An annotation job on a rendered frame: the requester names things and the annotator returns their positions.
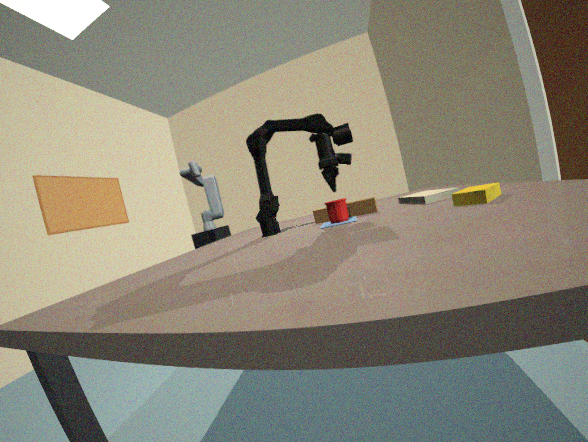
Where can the yellow flat block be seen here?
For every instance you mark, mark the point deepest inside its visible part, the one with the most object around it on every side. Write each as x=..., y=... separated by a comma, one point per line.
x=476, y=195

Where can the tan flat bar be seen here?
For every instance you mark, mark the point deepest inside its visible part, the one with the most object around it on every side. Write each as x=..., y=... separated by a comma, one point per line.
x=355, y=208

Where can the cream flat square pad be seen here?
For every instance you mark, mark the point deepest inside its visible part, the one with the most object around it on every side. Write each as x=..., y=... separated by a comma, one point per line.
x=427, y=197

